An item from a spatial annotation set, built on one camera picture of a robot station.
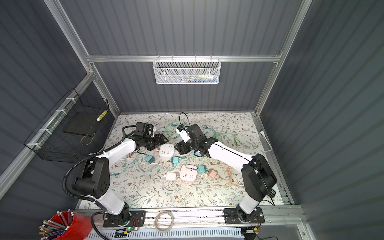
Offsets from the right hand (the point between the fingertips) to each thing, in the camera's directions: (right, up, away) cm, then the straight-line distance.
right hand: (181, 144), depth 85 cm
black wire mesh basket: (-52, +9, -11) cm, 54 cm away
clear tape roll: (-8, -37, -11) cm, 40 cm away
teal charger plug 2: (-20, -10, +8) cm, 24 cm away
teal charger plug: (+12, -15, +3) cm, 19 cm away
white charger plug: (-6, -18, +1) cm, 19 cm away
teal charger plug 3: (-5, -10, +7) cm, 13 cm away
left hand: (-11, +1, +8) cm, 14 cm away
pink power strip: (+4, -17, +2) cm, 17 cm away
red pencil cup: (-48, -32, -21) cm, 62 cm away
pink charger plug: (+18, -17, +2) cm, 25 cm away
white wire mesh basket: (+1, +57, +39) cm, 69 cm away
